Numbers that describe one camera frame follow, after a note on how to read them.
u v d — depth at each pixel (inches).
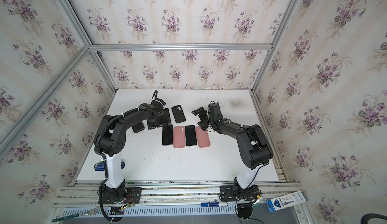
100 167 31.2
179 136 36.7
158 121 34.0
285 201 27.9
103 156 21.2
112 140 20.5
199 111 33.8
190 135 37.2
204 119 32.9
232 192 28.8
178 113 41.4
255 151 18.7
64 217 26.5
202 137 36.6
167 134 37.6
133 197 28.3
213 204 27.6
